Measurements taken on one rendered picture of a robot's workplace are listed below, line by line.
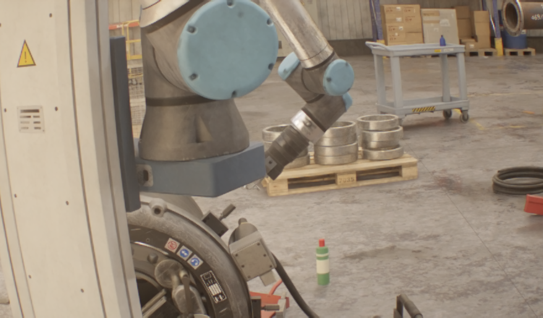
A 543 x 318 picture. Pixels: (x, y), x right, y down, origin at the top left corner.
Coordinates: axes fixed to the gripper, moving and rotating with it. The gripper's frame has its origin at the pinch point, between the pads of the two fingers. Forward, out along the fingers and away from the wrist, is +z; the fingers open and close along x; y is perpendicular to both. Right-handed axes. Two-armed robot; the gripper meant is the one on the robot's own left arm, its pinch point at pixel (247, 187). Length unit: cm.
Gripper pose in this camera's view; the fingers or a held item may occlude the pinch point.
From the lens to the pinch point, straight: 231.8
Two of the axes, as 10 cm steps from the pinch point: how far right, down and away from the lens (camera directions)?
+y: -1.0, 0.0, -10.0
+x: 7.1, 7.1, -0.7
